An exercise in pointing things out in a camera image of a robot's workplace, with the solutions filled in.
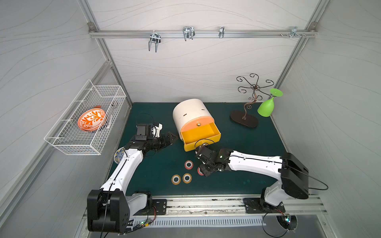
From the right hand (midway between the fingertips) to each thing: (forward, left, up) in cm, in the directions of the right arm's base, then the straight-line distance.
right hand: (203, 167), depth 81 cm
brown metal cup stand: (+41, -28, -6) cm, 50 cm away
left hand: (+10, +17, +10) cm, 23 cm away
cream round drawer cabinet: (+30, +11, +15) cm, 35 cm away
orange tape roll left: (-6, +15, -5) cm, 17 cm away
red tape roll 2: (-5, +2, +5) cm, 7 cm away
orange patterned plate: (+9, +52, +29) cm, 61 cm away
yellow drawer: (+17, -1, +7) cm, 18 cm away
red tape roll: (+3, +9, -6) cm, 11 cm away
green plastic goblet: (+32, -37, +16) cm, 51 cm away
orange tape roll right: (-5, +9, -5) cm, 12 cm away
